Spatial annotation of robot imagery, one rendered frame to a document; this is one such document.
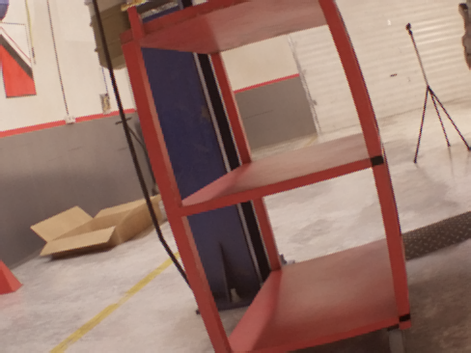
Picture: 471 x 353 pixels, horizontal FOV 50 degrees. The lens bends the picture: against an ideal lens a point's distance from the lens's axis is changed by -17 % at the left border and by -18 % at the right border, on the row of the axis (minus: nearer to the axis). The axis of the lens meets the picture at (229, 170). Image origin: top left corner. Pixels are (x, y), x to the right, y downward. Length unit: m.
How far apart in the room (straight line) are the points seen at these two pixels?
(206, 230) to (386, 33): 9.16
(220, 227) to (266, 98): 9.03
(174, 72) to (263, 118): 9.04
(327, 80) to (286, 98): 0.90
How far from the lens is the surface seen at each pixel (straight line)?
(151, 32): 1.18
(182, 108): 2.07
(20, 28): 5.88
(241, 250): 2.09
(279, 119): 11.03
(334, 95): 10.95
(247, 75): 11.13
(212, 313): 1.23
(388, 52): 10.95
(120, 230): 4.40
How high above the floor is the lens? 0.62
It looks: 4 degrees down
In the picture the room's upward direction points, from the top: 16 degrees counter-clockwise
